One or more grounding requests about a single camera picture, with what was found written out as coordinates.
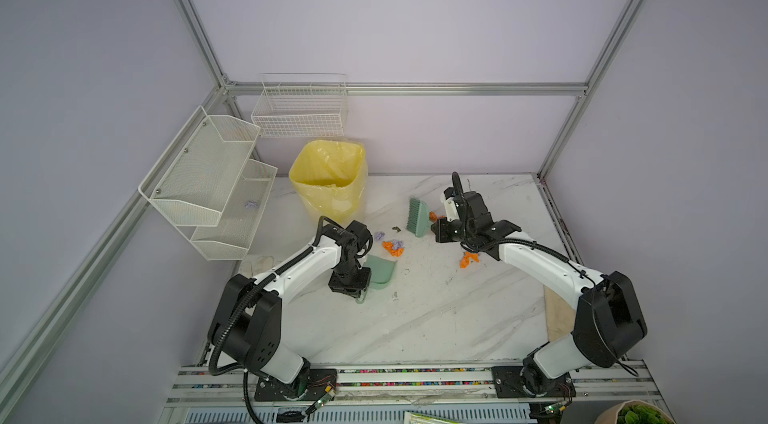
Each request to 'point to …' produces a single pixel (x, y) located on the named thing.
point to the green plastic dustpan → (382, 273)
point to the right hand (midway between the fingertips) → (430, 225)
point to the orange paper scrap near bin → (388, 245)
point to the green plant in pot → (634, 411)
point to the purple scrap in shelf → (251, 203)
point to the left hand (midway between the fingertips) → (356, 296)
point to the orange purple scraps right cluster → (465, 260)
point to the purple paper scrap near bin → (396, 244)
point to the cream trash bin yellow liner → (329, 179)
